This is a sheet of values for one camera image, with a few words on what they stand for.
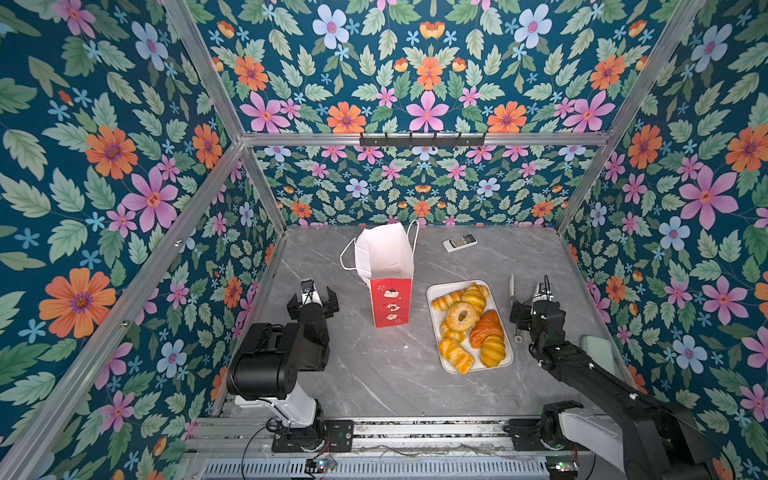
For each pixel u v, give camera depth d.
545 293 0.74
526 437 0.73
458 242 1.14
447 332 0.87
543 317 0.66
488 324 0.89
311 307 0.76
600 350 0.86
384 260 0.94
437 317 0.95
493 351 0.83
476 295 0.92
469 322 0.86
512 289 0.99
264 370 0.46
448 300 0.96
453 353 0.82
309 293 0.77
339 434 0.74
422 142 0.93
